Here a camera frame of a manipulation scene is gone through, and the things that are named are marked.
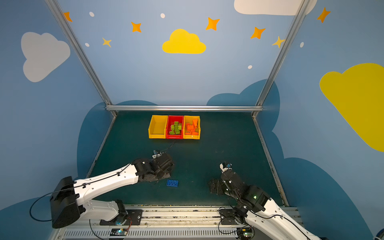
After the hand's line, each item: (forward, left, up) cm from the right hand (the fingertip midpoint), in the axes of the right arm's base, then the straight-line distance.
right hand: (216, 181), depth 76 cm
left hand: (+3, +24, -1) cm, 25 cm away
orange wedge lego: (+46, +13, -6) cm, 48 cm away
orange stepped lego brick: (+41, +16, -7) cm, 44 cm away
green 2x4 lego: (+40, +27, -9) cm, 49 cm away
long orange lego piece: (+36, +15, -8) cm, 40 cm away
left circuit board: (-23, +46, -10) cm, 53 cm away
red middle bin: (+46, +31, -5) cm, 56 cm away
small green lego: (+37, +29, -9) cm, 48 cm away
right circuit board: (-20, -15, -12) cm, 28 cm away
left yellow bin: (+42, +41, -9) cm, 59 cm away
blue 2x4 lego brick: (+1, +24, -11) cm, 27 cm away
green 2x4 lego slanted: (+45, +27, -9) cm, 54 cm away
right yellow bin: (+49, +17, -7) cm, 53 cm away
